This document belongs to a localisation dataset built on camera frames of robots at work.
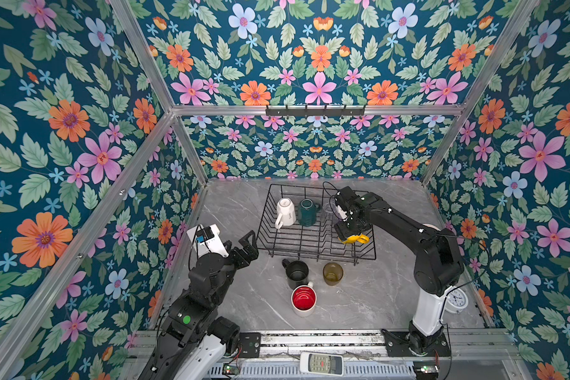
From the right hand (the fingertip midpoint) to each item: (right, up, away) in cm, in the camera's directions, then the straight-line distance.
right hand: (349, 230), depth 91 cm
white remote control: (-12, -37, -21) cm, 45 cm away
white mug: (-25, +5, +5) cm, 26 cm away
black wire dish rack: (-20, +2, +10) cm, 23 cm away
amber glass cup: (-7, -16, -3) cm, 18 cm away
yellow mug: (+3, -2, -6) cm, 7 cm away
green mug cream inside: (-16, +7, +3) cm, 18 cm away
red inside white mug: (-18, -23, -8) cm, 30 cm away
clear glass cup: (-6, +7, +7) cm, 12 cm away
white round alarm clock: (+34, -23, -12) cm, 43 cm away
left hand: (-33, +2, -25) cm, 42 cm away
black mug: (-20, -15, -4) cm, 26 cm away
